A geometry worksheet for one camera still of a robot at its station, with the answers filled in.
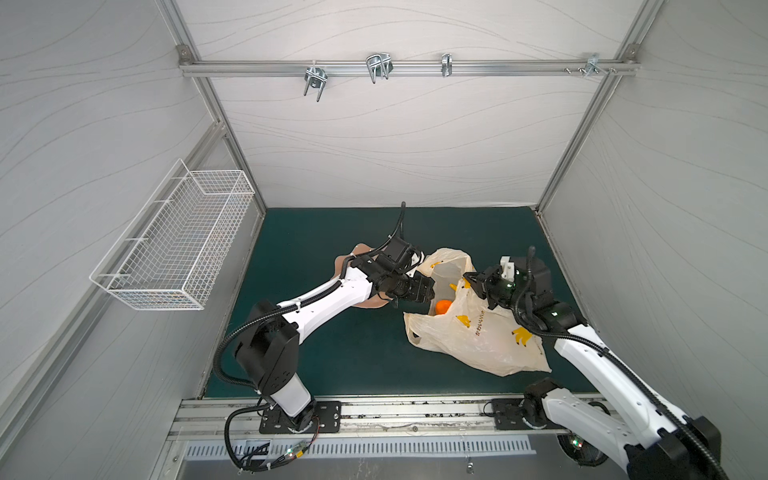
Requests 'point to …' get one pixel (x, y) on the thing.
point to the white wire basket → (163, 257)
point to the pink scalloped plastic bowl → (376, 300)
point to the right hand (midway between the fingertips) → (467, 265)
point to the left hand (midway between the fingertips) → (427, 289)
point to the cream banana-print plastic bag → (461, 323)
